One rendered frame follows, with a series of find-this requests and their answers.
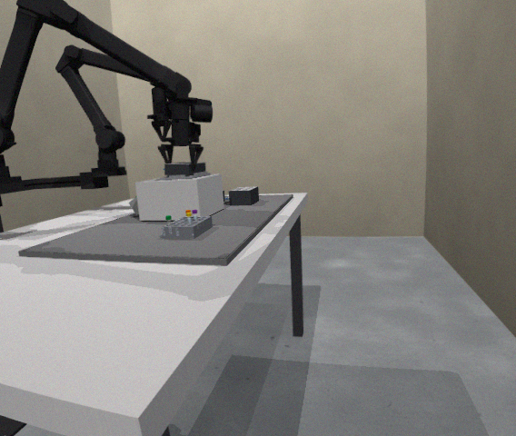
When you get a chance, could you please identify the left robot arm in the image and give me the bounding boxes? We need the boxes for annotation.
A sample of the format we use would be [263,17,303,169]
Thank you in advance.
[55,45,174,172]

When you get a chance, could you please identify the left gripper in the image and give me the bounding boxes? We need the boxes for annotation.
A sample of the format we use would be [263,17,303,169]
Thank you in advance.
[147,100,172,141]

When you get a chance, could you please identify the grey tube rack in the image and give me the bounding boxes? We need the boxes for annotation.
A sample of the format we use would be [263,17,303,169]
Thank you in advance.
[161,216,213,239]

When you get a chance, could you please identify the grey flat rectangular mat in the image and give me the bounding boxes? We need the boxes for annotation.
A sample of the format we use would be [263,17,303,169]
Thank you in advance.
[18,194,293,266]

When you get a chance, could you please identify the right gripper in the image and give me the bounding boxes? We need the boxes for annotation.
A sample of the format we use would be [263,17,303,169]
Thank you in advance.
[158,120,203,170]

